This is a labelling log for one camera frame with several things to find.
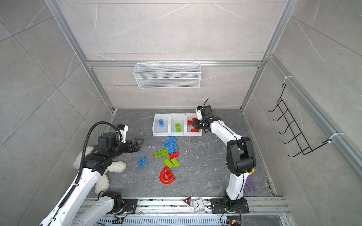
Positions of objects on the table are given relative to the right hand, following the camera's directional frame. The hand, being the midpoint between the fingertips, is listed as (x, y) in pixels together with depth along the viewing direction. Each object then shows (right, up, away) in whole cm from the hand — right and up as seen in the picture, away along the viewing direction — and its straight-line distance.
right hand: (195, 122), depth 96 cm
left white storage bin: (-27, -7, +8) cm, 29 cm away
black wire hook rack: (+46, -2, -28) cm, 54 cm away
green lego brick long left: (-21, -21, -3) cm, 30 cm away
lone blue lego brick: (-35, -25, -8) cm, 43 cm away
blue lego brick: (-25, -1, +11) cm, 28 cm away
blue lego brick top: (-15, -12, +3) cm, 19 cm away
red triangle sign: (-5, -42, -21) cm, 47 cm away
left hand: (-34, -8, -20) cm, 40 cm away
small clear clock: (0, -44, -23) cm, 49 cm away
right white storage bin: (-3, +4, +12) cm, 13 cm away
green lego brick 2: (-18, -26, -8) cm, 32 cm away
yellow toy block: (+18, -18, -44) cm, 51 cm away
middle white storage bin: (-15, +3, +15) cm, 21 cm away
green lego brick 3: (-13, -26, -8) cm, 30 cm away
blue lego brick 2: (-16, -18, -3) cm, 24 cm away
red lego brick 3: (-3, 0, +11) cm, 11 cm away
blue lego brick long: (-19, -14, 0) cm, 24 cm away
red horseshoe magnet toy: (-15, -33, -14) cm, 39 cm away
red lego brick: (0, -6, +8) cm, 10 cm away
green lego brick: (-12, -4, +9) cm, 16 cm away
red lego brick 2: (-14, -22, -4) cm, 26 cm away
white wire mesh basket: (-20, +35, +5) cm, 40 cm away
